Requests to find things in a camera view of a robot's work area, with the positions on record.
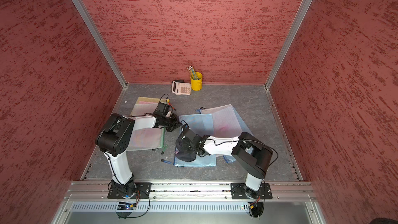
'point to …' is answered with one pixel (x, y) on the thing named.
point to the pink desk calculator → (179, 87)
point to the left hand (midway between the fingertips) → (183, 125)
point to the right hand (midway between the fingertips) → (186, 148)
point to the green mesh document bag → (144, 139)
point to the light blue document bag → (202, 124)
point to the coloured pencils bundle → (192, 72)
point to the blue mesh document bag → (231, 158)
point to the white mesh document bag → (225, 122)
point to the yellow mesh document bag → (147, 99)
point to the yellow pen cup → (196, 84)
